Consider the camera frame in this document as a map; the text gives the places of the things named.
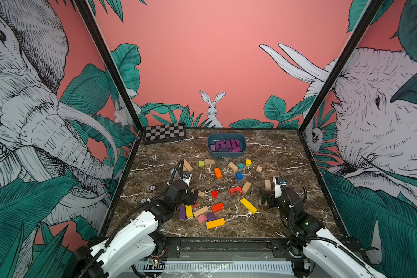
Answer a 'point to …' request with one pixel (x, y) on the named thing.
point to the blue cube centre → (240, 176)
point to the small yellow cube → (248, 161)
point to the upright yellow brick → (189, 211)
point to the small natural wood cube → (259, 168)
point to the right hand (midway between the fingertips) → (267, 184)
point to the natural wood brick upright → (246, 187)
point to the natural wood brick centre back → (231, 165)
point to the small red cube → (214, 194)
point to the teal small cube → (240, 165)
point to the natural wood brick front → (201, 211)
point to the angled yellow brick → (250, 207)
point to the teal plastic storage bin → (213, 138)
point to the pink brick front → (201, 218)
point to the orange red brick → (217, 207)
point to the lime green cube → (201, 163)
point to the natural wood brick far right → (268, 186)
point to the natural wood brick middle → (201, 194)
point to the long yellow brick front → (215, 223)
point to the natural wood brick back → (208, 161)
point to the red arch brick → (232, 189)
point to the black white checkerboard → (164, 132)
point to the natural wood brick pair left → (187, 165)
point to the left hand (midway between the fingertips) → (189, 185)
